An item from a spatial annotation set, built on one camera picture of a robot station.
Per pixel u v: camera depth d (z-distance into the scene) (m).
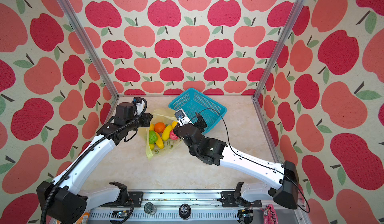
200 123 0.60
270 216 0.69
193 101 1.16
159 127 0.96
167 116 0.72
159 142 0.91
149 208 0.64
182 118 0.55
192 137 0.48
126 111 0.58
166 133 0.96
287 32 0.83
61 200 0.38
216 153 0.47
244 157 0.45
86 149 0.47
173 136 0.93
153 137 0.87
